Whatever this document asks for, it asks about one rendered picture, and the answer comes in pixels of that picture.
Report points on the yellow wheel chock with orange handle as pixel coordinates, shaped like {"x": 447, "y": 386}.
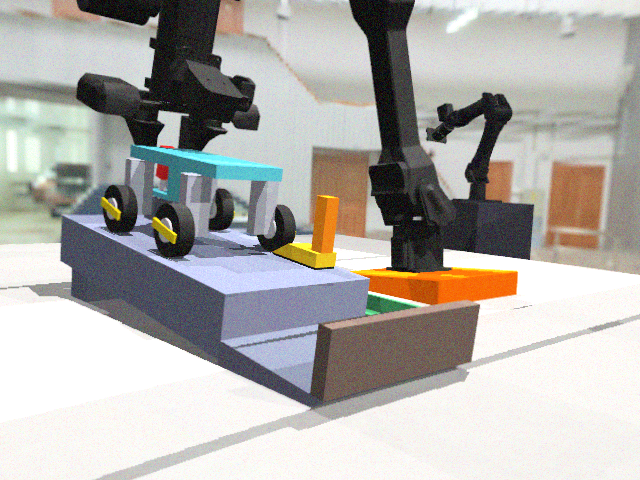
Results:
{"x": 318, "y": 255}

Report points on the red-headed pin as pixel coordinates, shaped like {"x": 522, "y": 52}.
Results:
{"x": 162, "y": 172}

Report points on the small four-wheeled trolley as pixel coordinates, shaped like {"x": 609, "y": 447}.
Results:
{"x": 202, "y": 206}

